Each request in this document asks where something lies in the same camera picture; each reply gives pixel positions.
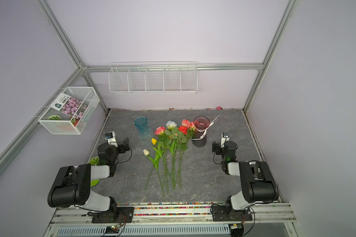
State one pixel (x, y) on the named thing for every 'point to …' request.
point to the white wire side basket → (69, 125)
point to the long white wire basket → (178, 77)
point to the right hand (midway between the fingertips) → (222, 140)
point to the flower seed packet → (69, 105)
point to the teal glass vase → (144, 133)
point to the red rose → (182, 131)
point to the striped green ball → (54, 117)
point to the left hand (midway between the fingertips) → (121, 139)
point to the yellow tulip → (157, 155)
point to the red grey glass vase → (200, 123)
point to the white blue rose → (171, 132)
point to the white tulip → (146, 152)
